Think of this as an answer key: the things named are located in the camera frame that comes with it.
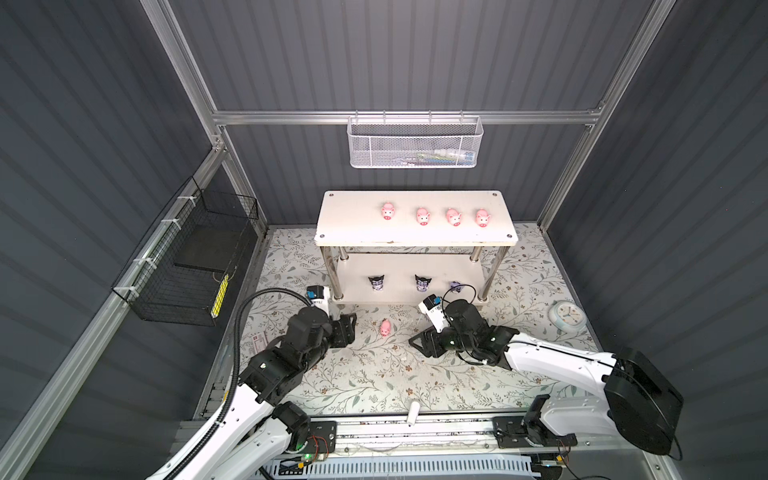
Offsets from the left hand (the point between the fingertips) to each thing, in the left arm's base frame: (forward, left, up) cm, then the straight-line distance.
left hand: (347, 318), depth 74 cm
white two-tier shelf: (+40, -16, -19) cm, 47 cm away
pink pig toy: (+6, -10, -18) cm, 21 cm away
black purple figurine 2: (+15, -22, -8) cm, 27 cm away
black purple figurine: (+16, -8, -8) cm, 20 cm away
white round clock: (+5, -67, -15) cm, 69 cm away
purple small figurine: (+13, -32, -10) cm, 36 cm away
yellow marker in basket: (+2, +29, +8) cm, 30 cm away
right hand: (-2, -18, -10) cm, 21 cm away
